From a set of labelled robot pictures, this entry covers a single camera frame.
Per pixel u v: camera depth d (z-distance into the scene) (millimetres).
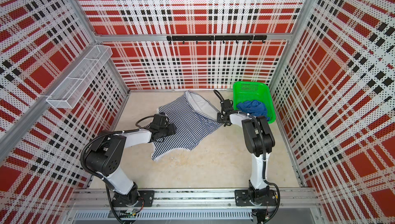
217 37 884
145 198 735
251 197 659
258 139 539
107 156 477
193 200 750
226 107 822
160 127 771
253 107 1047
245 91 1189
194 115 1065
